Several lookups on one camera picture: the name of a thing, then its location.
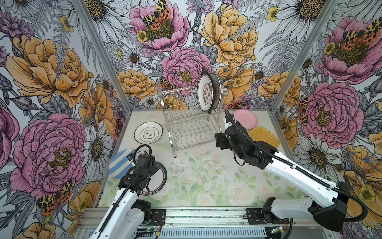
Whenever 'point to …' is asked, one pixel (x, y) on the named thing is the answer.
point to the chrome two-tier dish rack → (189, 125)
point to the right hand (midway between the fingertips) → (223, 137)
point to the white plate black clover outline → (148, 132)
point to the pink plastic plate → (246, 118)
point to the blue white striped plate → (119, 164)
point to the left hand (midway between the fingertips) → (148, 172)
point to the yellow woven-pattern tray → (261, 134)
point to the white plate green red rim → (157, 181)
